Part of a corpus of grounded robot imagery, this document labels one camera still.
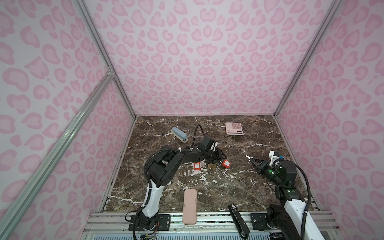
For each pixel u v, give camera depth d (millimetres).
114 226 734
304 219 483
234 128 1099
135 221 657
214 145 801
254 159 781
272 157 735
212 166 923
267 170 700
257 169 722
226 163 918
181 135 1025
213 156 851
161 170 536
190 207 766
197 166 903
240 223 692
